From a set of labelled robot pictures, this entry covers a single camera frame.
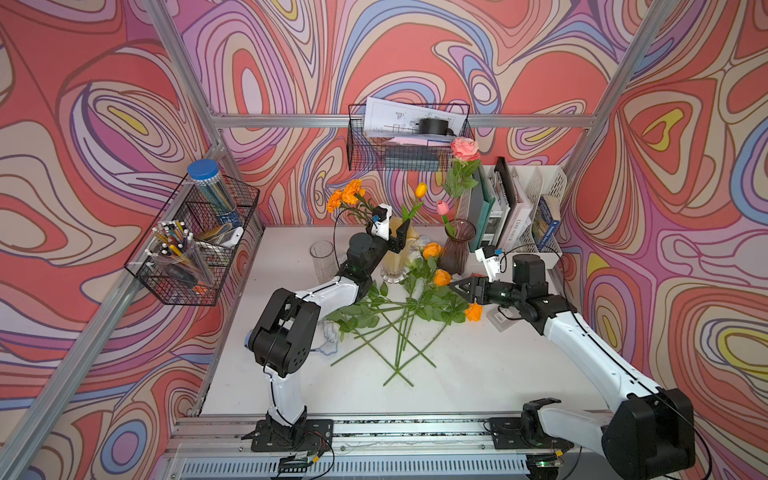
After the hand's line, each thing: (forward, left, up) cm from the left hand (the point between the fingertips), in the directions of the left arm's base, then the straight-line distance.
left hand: (402, 217), depth 84 cm
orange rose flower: (-4, -14, -24) cm, 28 cm away
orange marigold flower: (+2, +19, +4) cm, 20 cm away
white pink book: (+4, -35, -2) cm, 35 cm away
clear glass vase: (-6, +23, -11) cm, 27 cm away
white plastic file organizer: (+25, -48, -6) cm, 54 cm away
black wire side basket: (-14, +45, +3) cm, 48 cm away
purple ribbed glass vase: (+5, -19, -11) cm, 23 cm away
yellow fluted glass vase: (-2, +1, -22) cm, 22 cm away
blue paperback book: (+11, -50, -14) cm, 53 cm away
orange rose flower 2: (+7, -12, -22) cm, 26 cm away
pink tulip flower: (+2, -12, +1) cm, 12 cm away
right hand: (-19, -15, -10) cm, 26 cm away
